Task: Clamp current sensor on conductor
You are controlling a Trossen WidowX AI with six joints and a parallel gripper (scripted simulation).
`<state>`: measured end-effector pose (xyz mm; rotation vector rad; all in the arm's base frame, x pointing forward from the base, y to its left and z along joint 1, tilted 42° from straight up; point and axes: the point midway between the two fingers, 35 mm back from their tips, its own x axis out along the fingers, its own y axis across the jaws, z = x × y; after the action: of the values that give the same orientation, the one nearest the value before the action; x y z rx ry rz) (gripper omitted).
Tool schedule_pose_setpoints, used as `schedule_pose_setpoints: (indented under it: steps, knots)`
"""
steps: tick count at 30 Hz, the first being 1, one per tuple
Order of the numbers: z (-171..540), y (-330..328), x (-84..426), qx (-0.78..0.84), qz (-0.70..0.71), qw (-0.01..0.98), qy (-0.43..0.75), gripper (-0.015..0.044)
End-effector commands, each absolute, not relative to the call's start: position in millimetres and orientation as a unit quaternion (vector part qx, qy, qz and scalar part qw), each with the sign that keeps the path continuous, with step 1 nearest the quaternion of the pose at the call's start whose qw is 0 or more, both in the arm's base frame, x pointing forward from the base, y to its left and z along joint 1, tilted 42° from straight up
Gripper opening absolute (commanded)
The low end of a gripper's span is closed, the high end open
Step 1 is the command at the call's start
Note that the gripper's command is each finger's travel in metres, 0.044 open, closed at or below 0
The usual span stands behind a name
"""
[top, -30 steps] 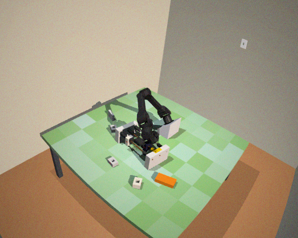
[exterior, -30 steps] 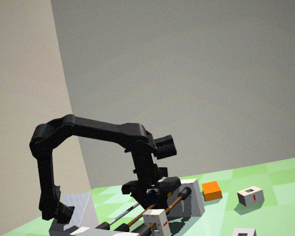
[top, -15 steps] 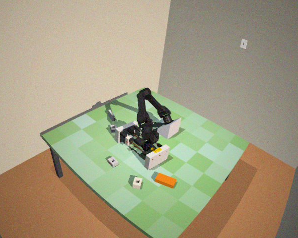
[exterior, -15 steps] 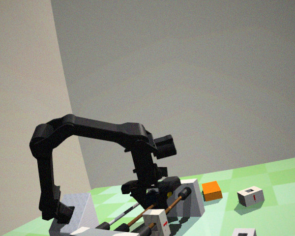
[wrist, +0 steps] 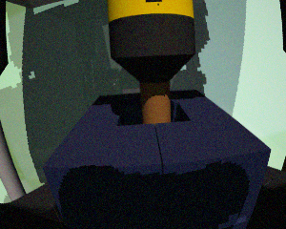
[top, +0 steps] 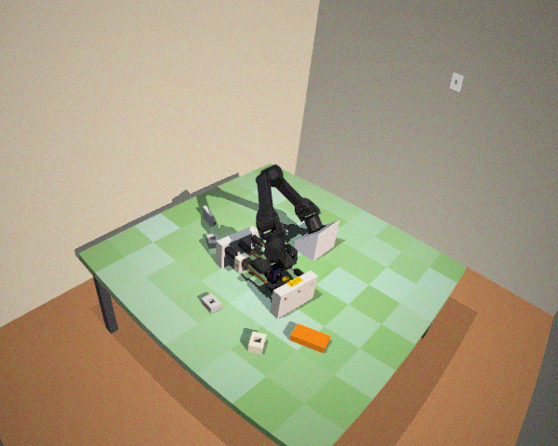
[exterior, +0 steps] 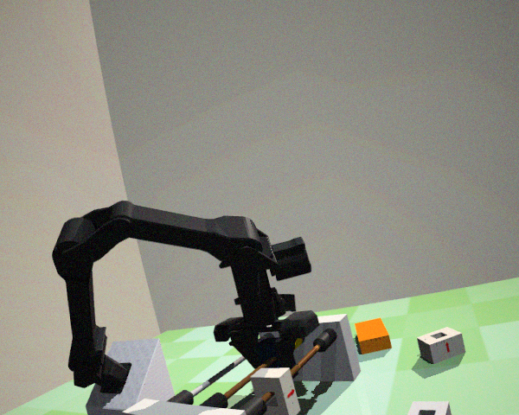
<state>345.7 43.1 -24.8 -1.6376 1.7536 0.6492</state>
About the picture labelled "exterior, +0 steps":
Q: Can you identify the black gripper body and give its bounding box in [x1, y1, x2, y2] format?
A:
[213, 283, 319, 342]

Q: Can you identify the orange block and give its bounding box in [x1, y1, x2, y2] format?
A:
[355, 318, 392, 354]

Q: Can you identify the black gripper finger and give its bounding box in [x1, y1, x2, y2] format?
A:
[274, 338, 297, 370]
[229, 333, 260, 370]

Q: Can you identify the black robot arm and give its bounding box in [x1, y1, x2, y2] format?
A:
[52, 201, 311, 394]

